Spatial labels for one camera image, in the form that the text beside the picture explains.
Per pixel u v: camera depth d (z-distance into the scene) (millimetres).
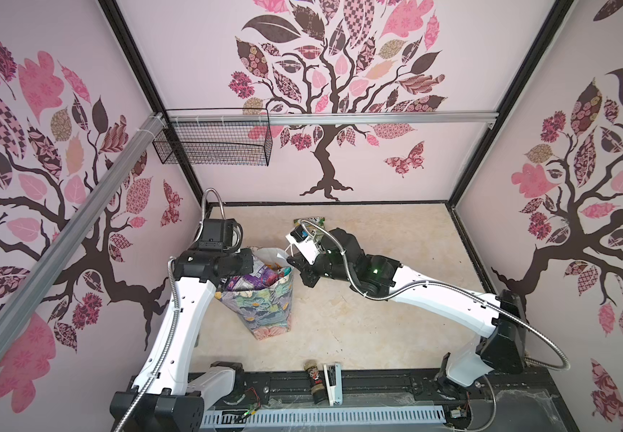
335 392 711
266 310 713
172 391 371
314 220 1102
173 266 476
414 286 476
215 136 949
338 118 924
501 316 419
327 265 587
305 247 587
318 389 713
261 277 734
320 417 697
